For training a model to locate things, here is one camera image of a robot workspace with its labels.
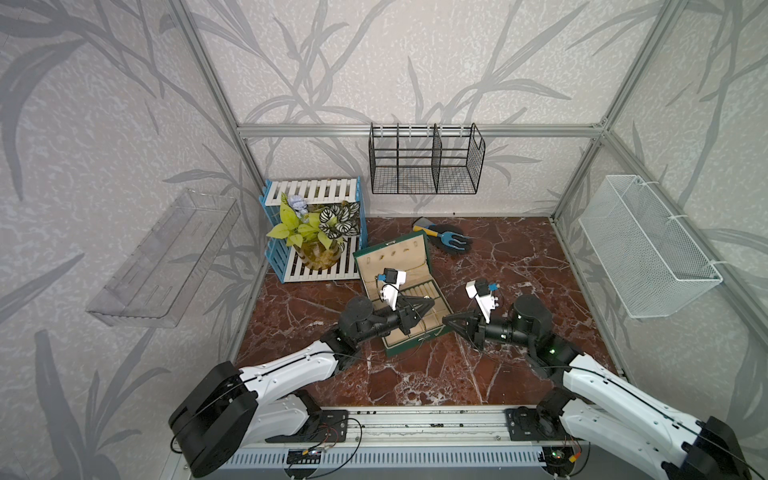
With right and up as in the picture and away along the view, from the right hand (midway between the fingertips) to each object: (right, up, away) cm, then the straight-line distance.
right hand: (444, 320), depth 70 cm
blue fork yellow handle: (+6, +20, +42) cm, 47 cm away
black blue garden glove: (+4, +23, +44) cm, 50 cm away
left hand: (-3, +3, +1) cm, 4 cm away
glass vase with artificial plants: (-34, +21, +13) cm, 43 cm away
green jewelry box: (-8, +15, +21) cm, 27 cm away
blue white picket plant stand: (-52, +13, +33) cm, 62 cm away
